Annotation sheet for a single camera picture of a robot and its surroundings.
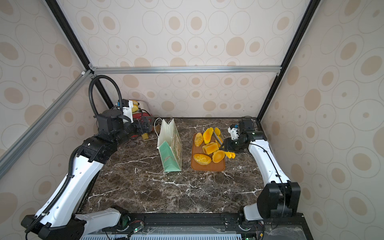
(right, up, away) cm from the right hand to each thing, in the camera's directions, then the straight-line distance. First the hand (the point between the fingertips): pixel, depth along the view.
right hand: (223, 147), depth 82 cm
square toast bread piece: (-6, -2, +14) cm, 15 cm away
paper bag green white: (-28, +2, -9) cm, 30 cm away
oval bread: (-11, -8, +10) cm, 17 cm away
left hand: (-36, +15, -16) cm, 42 cm away
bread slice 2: (-2, +9, +11) cm, 15 cm away
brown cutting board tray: (-1, -13, +12) cm, 18 cm away
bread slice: (-7, +7, +24) cm, 26 cm away
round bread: (-2, -6, +11) cm, 13 cm away
